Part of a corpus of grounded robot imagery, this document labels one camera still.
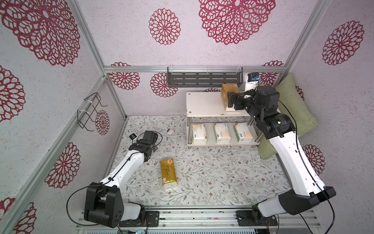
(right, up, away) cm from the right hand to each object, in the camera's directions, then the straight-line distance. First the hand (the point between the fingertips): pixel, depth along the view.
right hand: (238, 89), depth 63 cm
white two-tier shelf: (-10, -4, +17) cm, 20 cm away
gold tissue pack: (-33, -42, +20) cm, 57 cm away
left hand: (-46, -30, +23) cm, 60 cm away
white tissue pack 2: (+1, -20, +31) cm, 37 cm away
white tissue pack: (-14, -20, +31) cm, 40 cm away
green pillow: (+35, -4, +14) cm, 38 cm away
